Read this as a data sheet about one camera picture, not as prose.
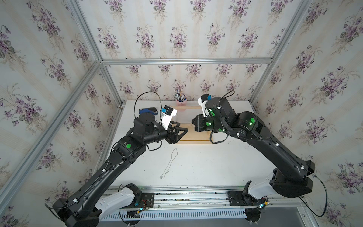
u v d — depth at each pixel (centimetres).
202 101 55
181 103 107
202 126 53
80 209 36
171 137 56
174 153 91
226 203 73
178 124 65
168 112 53
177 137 55
